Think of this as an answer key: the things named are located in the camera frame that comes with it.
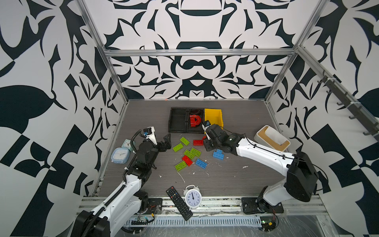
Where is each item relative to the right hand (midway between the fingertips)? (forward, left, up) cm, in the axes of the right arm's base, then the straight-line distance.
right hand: (206, 139), depth 84 cm
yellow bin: (+24, -8, -10) cm, 27 cm away
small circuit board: (-38, -27, -15) cm, 50 cm away
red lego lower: (-7, +11, -12) cm, 18 cm away
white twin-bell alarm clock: (-27, +8, -11) cm, 30 cm away
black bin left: (+21, +18, -9) cm, 28 cm away
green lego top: (+6, +13, -12) cm, 19 cm away
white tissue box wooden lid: (+6, -41, -9) cm, 43 cm away
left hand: (+1, +24, +6) cm, 25 cm away
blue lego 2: (-9, +3, -12) cm, 15 cm away
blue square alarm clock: (-5, +50, -9) cm, 51 cm away
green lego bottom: (-10, +15, -12) cm, 22 cm away
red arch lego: (+21, +6, -10) cm, 24 cm away
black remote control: (-30, +15, -10) cm, 35 cm away
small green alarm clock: (+3, +49, -10) cm, 50 cm away
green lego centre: (-3, +10, -12) cm, 16 cm away
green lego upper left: (+1, +17, -12) cm, 21 cm away
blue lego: (-4, -8, -11) cm, 14 cm away
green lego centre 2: (-3, +5, -12) cm, 13 cm away
